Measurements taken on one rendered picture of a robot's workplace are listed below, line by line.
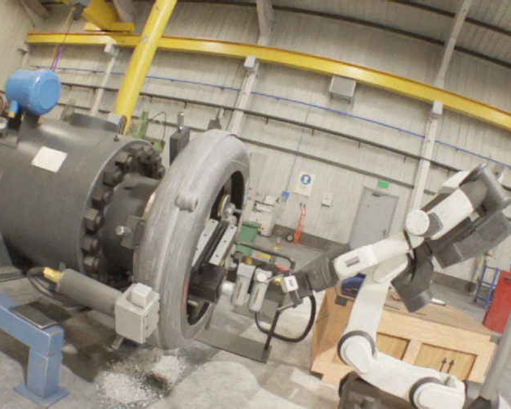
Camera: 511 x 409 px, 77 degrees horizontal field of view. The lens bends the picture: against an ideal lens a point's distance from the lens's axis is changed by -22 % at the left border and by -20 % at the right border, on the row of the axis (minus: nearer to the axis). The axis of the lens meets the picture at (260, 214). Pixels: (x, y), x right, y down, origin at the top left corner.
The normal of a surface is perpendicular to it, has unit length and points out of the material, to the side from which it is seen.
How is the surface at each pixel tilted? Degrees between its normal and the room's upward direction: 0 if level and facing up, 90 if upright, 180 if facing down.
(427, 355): 90
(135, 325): 113
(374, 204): 90
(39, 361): 90
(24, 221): 108
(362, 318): 90
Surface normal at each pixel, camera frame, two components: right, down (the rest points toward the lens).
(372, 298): -0.30, 0.36
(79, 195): -0.07, -0.22
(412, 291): -0.57, 0.17
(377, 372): -0.01, 0.29
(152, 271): -0.15, 0.12
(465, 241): -0.36, -0.19
